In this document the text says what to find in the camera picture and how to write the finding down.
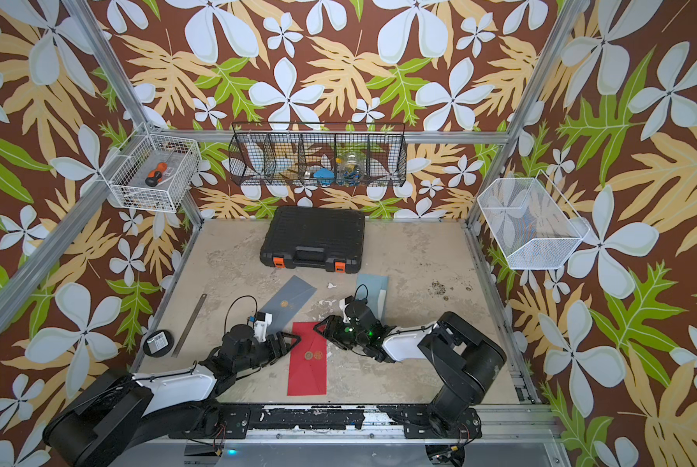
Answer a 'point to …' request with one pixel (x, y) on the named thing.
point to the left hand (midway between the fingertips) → (299, 339)
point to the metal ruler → (189, 326)
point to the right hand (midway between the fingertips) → (315, 330)
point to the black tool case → (315, 236)
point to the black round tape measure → (159, 343)
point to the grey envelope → (287, 304)
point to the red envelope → (308, 361)
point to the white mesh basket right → (533, 225)
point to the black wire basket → (340, 155)
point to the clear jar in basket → (350, 174)
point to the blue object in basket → (324, 176)
